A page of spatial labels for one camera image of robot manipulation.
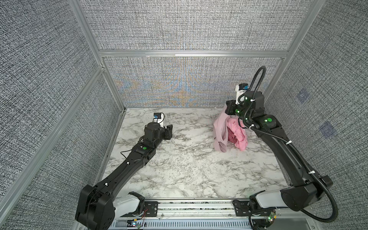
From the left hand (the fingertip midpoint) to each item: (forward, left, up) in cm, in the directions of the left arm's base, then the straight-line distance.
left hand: (168, 125), depth 81 cm
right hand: (+3, -31, +14) cm, 34 cm away
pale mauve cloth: (-6, -28, -1) cm, 29 cm away
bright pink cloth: (0, -42, -11) cm, 43 cm away
